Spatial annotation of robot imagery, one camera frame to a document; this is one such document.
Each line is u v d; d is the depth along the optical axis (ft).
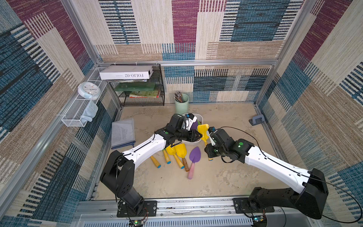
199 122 3.45
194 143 3.15
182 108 3.49
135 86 3.22
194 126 2.62
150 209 2.41
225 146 1.89
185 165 2.85
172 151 3.08
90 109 2.28
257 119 3.52
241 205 2.42
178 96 3.35
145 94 3.27
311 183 1.36
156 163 2.86
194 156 3.01
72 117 2.26
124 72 2.59
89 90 2.46
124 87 3.21
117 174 1.43
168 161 2.85
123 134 3.38
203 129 2.61
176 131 2.14
